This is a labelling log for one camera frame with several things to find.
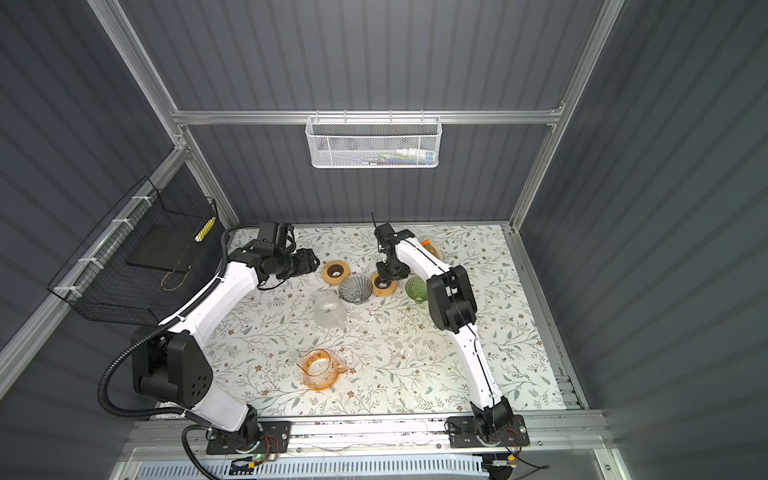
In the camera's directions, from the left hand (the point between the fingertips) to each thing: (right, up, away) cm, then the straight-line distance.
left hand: (311, 263), depth 87 cm
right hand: (+24, -7, +16) cm, 30 cm away
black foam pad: (-36, +5, -7) cm, 37 cm away
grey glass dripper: (+12, -9, +10) cm, 18 cm away
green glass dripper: (+32, -9, +9) cm, 34 cm away
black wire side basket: (-40, -3, -23) cm, 47 cm away
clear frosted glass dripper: (+4, -16, +9) cm, 19 cm away
